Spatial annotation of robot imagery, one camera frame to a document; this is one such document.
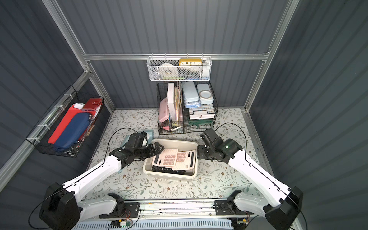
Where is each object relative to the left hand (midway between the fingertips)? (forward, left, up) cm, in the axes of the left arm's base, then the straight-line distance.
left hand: (159, 150), depth 82 cm
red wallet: (+19, +37, +19) cm, 46 cm away
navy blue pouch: (+2, +40, +17) cm, 44 cm away
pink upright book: (+27, -6, +13) cm, 31 cm away
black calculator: (-8, -4, -8) cm, 12 cm away
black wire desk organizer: (+27, -15, +8) cm, 32 cm away
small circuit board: (-33, +19, -14) cm, 41 cm away
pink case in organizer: (+28, 0, 0) cm, 28 cm away
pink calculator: (-2, -4, -6) cm, 7 cm away
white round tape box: (+39, -29, +11) cm, 49 cm away
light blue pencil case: (+31, -19, +14) cm, 39 cm away
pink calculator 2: (-4, -15, -4) cm, 16 cm away
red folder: (+7, +47, +18) cm, 50 cm away
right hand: (-6, -26, +4) cm, 27 cm away
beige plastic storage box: (+5, -6, 0) cm, 7 cm away
